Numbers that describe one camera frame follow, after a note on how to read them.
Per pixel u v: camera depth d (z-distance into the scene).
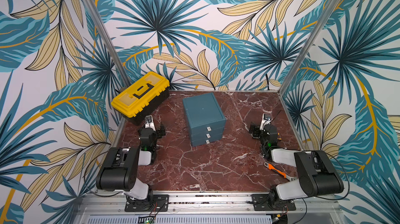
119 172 0.45
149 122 0.77
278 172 0.83
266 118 0.79
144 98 0.93
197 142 0.89
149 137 0.70
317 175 0.45
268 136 0.70
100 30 0.83
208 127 0.78
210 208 0.73
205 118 0.78
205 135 0.84
